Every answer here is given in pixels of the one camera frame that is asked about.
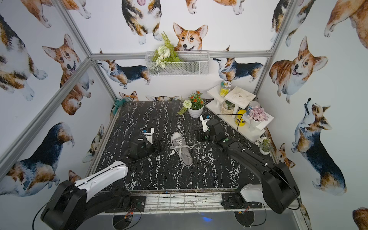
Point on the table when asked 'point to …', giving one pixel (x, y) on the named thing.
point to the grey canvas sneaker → (179, 143)
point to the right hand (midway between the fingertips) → (201, 125)
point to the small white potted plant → (264, 144)
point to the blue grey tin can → (252, 105)
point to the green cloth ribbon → (117, 102)
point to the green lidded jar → (224, 87)
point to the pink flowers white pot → (256, 115)
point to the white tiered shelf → (240, 97)
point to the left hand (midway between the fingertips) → (162, 137)
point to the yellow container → (239, 120)
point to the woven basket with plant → (227, 108)
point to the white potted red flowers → (194, 106)
